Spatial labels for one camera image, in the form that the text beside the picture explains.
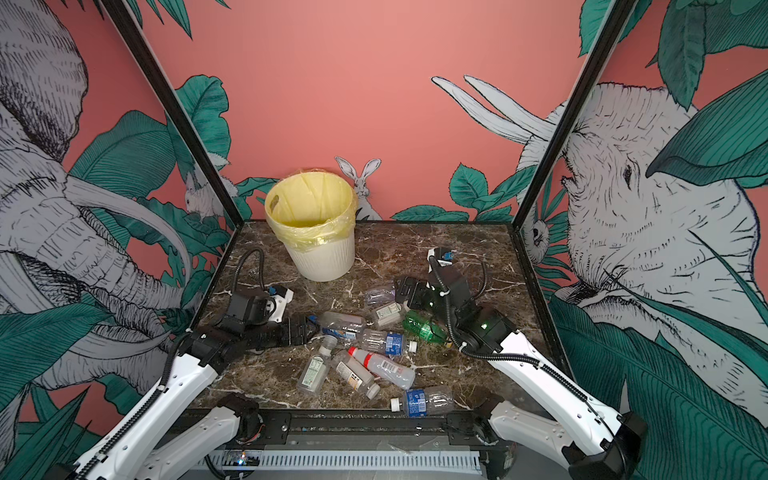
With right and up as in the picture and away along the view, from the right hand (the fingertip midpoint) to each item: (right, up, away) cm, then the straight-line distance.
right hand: (403, 279), depth 70 cm
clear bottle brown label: (-12, -26, +8) cm, 30 cm away
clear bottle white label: (-4, -13, +19) cm, 23 cm away
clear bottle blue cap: (-19, -17, +23) cm, 35 cm away
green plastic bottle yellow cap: (+6, -15, +17) cm, 24 cm away
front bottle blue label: (+6, -31, +3) cm, 32 cm away
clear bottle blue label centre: (-2, -20, +13) cm, 24 cm away
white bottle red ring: (-2, -26, +8) cm, 27 cm away
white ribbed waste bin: (-24, +3, +23) cm, 33 cm away
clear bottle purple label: (-7, -8, +26) cm, 28 cm away
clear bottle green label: (-23, -24, +8) cm, 35 cm away
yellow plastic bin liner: (-32, +22, +32) cm, 51 cm away
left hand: (-25, -13, +5) cm, 28 cm away
